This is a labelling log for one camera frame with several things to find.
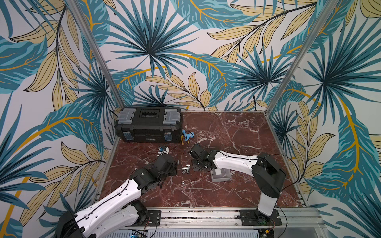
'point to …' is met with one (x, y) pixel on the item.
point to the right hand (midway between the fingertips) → (195, 164)
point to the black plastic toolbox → (150, 125)
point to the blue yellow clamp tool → (187, 135)
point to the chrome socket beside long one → (188, 165)
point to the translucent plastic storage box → (220, 174)
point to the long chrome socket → (185, 168)
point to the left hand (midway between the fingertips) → (173, 166)
